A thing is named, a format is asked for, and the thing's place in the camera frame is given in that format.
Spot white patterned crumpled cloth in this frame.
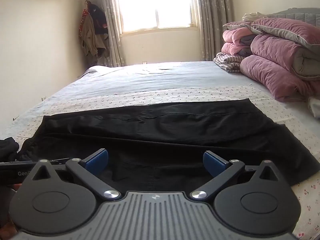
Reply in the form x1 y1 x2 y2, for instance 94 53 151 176
307 97 320 119

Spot window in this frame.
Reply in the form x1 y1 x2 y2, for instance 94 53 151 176
114 0 200 34

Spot striped folded cloth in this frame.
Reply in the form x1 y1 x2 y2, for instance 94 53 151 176
213 52 244 73

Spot purple grey pillow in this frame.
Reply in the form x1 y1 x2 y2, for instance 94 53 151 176
251 17 320 53
222 21 254 34

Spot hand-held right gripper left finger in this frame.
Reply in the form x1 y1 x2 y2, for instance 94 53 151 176
31 148 121 200

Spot dark cloth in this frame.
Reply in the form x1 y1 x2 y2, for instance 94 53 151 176
0 137 20 162

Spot purple grey folded quilt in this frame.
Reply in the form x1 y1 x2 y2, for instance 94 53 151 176
239 34 320 103

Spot black pants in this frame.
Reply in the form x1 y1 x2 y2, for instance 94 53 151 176
15 98 320 195

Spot pink folded quilt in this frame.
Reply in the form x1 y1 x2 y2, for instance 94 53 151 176
221 27 256 57

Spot grey quilted headboard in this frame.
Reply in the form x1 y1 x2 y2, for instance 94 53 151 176
275 7 320 22

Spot cream cloth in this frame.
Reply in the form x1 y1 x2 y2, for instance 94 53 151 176
242 12 269 22

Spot hanging clothes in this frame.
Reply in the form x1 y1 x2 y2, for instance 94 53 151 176
78 0 109 58

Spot cherry print bed sheet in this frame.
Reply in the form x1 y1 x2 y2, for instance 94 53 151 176
0 83 320 240

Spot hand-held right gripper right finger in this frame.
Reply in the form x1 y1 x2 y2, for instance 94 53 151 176
189 151 279 200

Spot grey star print curtain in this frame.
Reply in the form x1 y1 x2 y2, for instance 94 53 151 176
89 0 125 67
192 0 234 62

